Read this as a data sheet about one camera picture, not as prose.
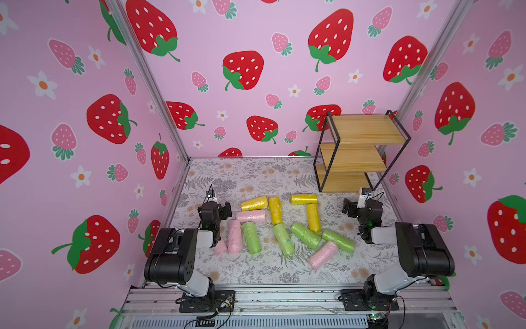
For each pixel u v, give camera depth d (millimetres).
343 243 845
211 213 727
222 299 731
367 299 676
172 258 464
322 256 818
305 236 864
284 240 859
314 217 929
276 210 937
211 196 801
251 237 866
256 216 926
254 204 963
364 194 832
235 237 860
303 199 985
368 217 745
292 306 733
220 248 837
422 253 445
